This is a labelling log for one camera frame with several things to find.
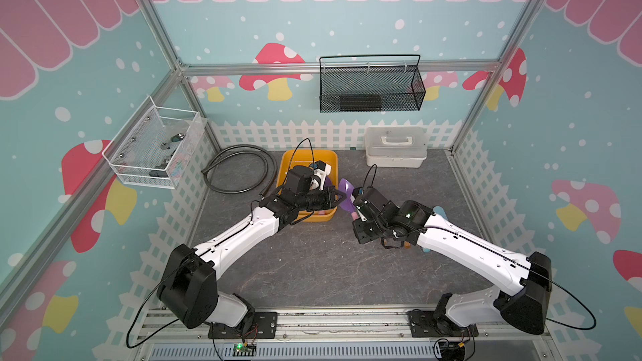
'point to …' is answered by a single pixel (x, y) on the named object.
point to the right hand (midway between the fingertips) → (357, 228)
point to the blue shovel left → (439, 210)
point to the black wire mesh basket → (370, 83)
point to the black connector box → (451, 351)
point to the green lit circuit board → (242, 350)
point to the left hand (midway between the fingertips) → (346, 200)
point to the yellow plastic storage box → (287, 159)
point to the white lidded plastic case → (395, 146)
